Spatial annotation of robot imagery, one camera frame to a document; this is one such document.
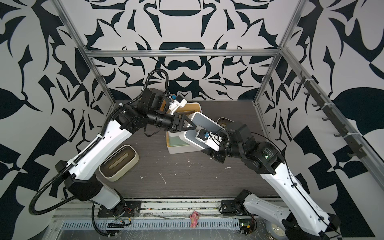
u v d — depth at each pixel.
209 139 0.49
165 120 0.54
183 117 0.54
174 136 0.79
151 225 0.78
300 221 0.38
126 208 0.73
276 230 0.66
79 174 0.40
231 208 0.74
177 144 0.86
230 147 0.48
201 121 0.60
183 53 0.94
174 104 0.58
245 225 0.72
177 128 0.53
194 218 0.70
